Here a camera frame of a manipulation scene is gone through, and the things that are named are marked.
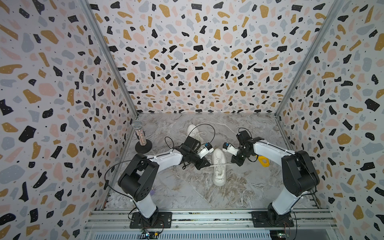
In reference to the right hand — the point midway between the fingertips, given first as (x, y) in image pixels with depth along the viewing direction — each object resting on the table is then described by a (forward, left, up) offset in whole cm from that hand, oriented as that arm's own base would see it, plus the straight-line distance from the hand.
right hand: (234, 158), depth 93 cm
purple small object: (-21, +46, -1) cm, 51 cm away
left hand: (-5, +15, +4) cm, 17 cm away
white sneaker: (-3, +9, +1) cm, 10 cm away
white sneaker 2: (+22, +27, 0) cm, 35 cm away
